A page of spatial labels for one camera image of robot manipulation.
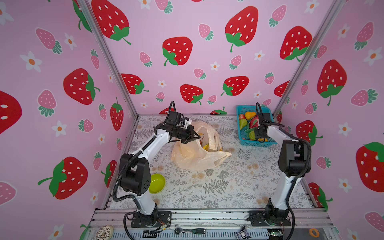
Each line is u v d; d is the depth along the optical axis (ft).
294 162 1.76
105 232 2.25
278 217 2.25
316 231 2.30
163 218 2.43
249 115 3.68
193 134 2.67
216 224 2.40
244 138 3.42
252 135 3.32
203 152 2.68
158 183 2.75
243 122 3.61
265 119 2.64
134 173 1.55
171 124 2.26
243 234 2.22
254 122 3.38
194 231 2.30
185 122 2.56
